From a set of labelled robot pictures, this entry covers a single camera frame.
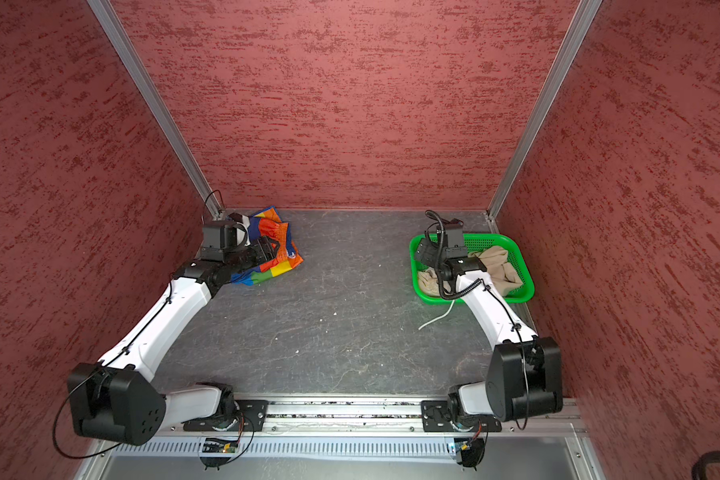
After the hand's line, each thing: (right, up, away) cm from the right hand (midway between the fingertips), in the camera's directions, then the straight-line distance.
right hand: (429, 256), depth 87 cm
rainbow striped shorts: (-57, +11, +22) cm, 62 cm away
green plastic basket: (-4, -1, -25) cm, 25 cm away
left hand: (-46, +1, -5) cm, 46 cm away
